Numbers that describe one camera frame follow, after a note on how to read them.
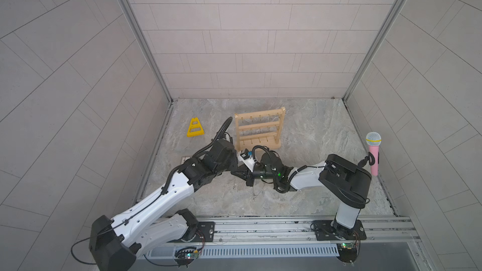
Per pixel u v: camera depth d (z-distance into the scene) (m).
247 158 0.69
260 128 0.83
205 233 0.71
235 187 0.83
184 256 0.65
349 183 0.48
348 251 0.69
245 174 0.72
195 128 1.02
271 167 0.69
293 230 0.73
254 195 0.80
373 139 0.68
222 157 0.55
